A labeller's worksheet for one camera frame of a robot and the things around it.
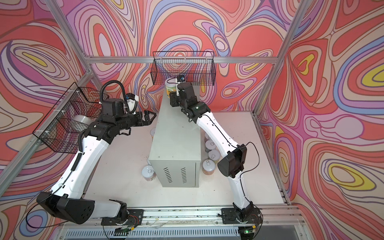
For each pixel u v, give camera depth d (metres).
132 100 0.62
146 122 0.63
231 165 0.55
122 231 0.71
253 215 0.72
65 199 0.38
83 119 0.74
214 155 0.90
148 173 0.84
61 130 0.71
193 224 0.73
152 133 1.01
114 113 0.52
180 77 0.66
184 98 0.58
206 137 0.57
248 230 0.71
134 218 0.72
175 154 0.59
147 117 0.63
